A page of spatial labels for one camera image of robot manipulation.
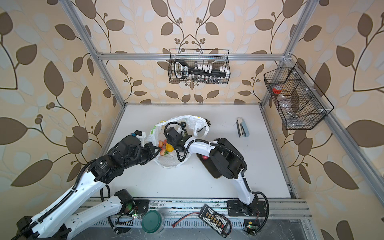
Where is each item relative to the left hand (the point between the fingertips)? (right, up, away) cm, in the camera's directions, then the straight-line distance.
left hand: (163, 148), depth 69 cm
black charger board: (+24, -34, 0) cm, 42 cm away
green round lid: (-4, -29, -7) cm, 30 cm away
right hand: (+1, +1, +25) cm, 25 cm away
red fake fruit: (+20, -10, +20) cm, 30 cm away
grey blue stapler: (+47, +7, +33) cm, 58 cm away
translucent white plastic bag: (+13, +10, +11) cm, 20 cm away
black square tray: (+23, -15, +23) cm, 36 cm away
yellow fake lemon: (-2, -4, +22) cm, 22 cm away
